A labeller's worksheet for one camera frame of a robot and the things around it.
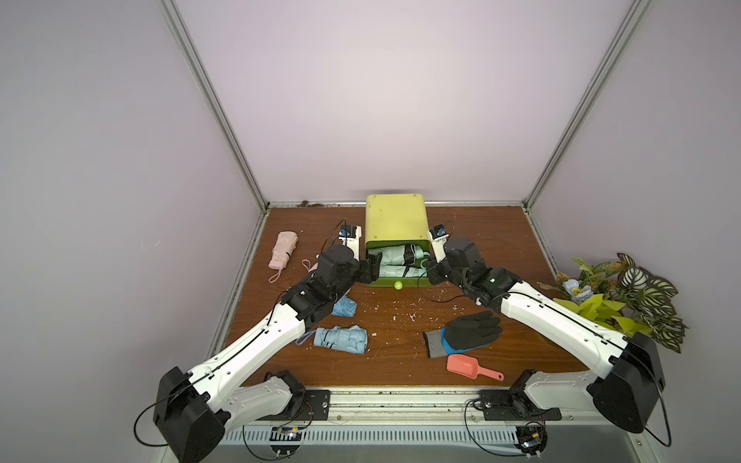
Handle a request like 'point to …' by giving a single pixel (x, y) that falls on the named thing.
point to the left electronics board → (286, 433)
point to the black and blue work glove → (470, 331)
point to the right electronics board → (531, 439)
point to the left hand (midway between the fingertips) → (375, 251)
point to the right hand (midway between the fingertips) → (430, 251)
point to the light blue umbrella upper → (344, 307)
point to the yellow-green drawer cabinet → (396, 227)
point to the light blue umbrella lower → (353, 340)
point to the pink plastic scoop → (468, 367)
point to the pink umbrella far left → (284, 245)
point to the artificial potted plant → (620, 295)
